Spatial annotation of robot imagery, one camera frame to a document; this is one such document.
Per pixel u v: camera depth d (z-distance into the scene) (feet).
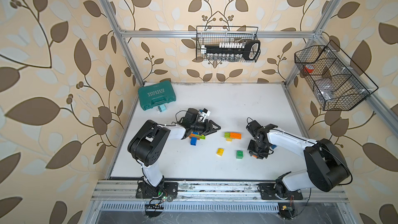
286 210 2.35
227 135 2.92
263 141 2.17
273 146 2.00
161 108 3.43
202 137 2.97
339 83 2.37
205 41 3.08
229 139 2.98
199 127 2.65
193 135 2.98
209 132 2.64
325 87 2.38
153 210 2.33
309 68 2.85
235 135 2.86
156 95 3.55
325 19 2.73
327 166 1.42
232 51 2.79
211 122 2.72
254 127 2.41
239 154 2.71
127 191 2.52
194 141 2.93
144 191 2.41
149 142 1.65
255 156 2.73
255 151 2.52
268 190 2.38
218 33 2.93
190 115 2.45
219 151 2.78
